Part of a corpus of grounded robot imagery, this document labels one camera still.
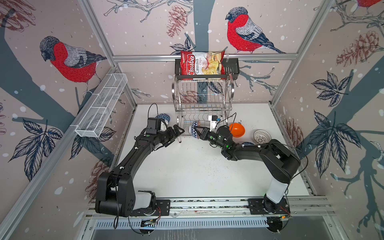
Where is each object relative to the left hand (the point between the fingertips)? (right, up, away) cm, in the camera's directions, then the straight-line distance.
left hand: (179, 134), depth 82 cm
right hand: (+7, +2, 0) cm, 7 cm away
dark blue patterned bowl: (-15, +10, +26) cm, 31 cm away
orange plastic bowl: (+38, +1, +20) cm, 43 cm away
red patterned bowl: (+7, +2, +1) cm, 7 cm away
